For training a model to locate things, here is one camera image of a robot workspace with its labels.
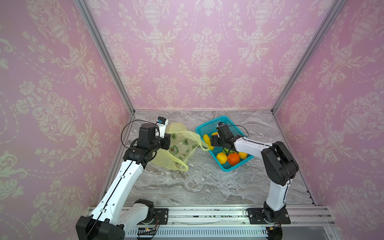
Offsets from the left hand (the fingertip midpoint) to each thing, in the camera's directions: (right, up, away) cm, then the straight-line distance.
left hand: (169, 135), depth 77 cm
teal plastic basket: (+33, -15, +13) cm, 39 cm away
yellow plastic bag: (+4, -7, +26) cm, 27 cm away
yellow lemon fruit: (+42, -13, +12) cm, 45 cm away
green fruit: (+31, -9, +7) cm, 33 cm away
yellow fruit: (+21, -5, +20) cm, 30 cm away
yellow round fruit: (+29, -14, +11) cm, 34 cm away
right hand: (+27, -4, +22) cm, 35 cm away
